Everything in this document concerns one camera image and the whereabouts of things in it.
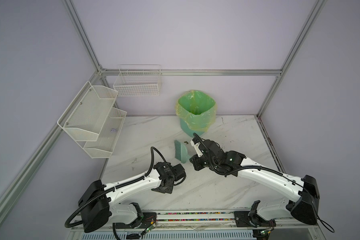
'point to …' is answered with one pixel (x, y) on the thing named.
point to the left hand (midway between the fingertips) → (161, 189)
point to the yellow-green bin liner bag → (198, 110)
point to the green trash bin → (187, 131)
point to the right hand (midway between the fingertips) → (189, 159)
